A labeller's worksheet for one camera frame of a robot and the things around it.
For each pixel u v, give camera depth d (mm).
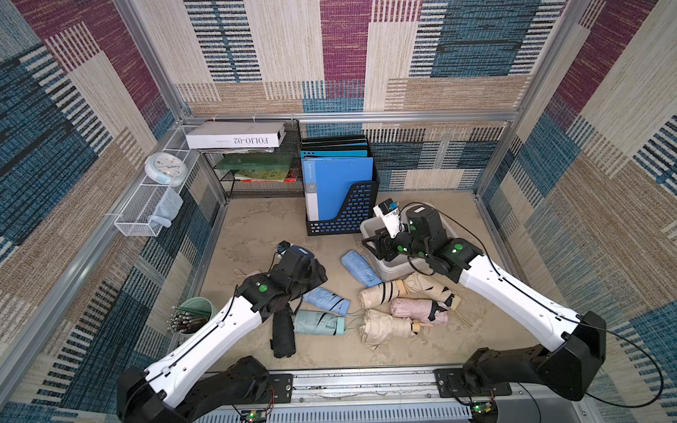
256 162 946
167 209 681
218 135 792
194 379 421
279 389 734
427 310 813
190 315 689
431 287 870
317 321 827
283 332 811
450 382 735
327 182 914
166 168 744
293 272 559
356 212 989
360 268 939
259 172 1019
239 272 964
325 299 870
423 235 567
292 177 996
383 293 867
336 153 939
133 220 686
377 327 786
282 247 685
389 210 638
